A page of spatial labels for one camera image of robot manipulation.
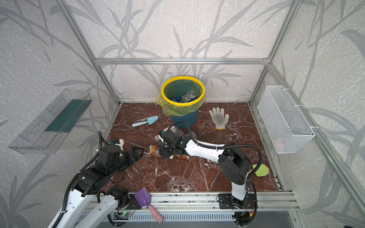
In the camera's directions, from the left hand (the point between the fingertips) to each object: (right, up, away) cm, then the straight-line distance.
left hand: (142, 149), depth 72 cm
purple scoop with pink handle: (-1, -27, +3) cm, 27 cm away
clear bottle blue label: (+24, +31, +25) cm, 47 cm away
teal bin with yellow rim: (+20, +35, +29) cm, 49 cm away
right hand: (+9, -1, +12) cm, 15 cm away
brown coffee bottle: (+1, -4, +16) cm, 16 cm away
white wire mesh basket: (+68, +11, -10) cm, 69 cm away
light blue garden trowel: (-7, +13, +37) cm, 39 cm away
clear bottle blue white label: (+27, +4, +23) cm, 36 cm away
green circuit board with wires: (-9, -32, -1) cm, 34 cm away
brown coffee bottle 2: (+20, -8, +14) cm, 25 cm away
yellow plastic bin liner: (+14, +20, +14) cm, 28 cm away
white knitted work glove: (+47, +14, +37) cm, 61 cm away
